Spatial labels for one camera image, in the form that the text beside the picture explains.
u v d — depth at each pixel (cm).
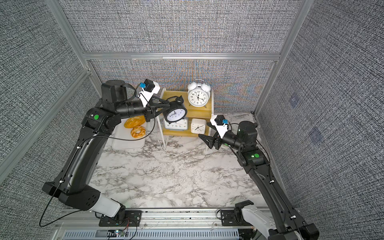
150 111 52
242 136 52
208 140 58
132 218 73
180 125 88
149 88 48
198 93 72
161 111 58
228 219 73
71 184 39
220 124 54
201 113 76
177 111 62
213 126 67
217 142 57
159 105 58
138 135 103
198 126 85
